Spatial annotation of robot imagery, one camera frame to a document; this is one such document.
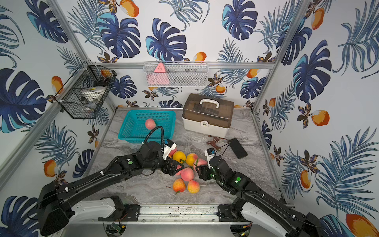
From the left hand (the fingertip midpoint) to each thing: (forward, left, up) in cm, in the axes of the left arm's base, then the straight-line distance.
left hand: (179, 162), depth 72 cm
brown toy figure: (+25, -20, -17) cm, 36 cm away
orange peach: (-7, 0, -13) cm, 15 cm away
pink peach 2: (-1, -4, -11) cm, 12 cm away
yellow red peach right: (+9, -5, -13) cm, 17 cm away
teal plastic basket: (+31, +38, -18) cm, 52 cm away
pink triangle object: (+47, +17, +16) cm, 52 cm away
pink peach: (+33, +25, -12) cm, 43 cm away
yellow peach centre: (+10, +2, -12) cm, 16 cm away
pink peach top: (+2, +3, +7) cm, 8 cm away
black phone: (+20, -35, -16) cm, 43 cm away
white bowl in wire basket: (+29, +50, +15) cm, 59 cm away
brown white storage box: (+31, -14, +1) cm, 34 cm away
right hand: (+2, -12, -7) cm, 14 cm away
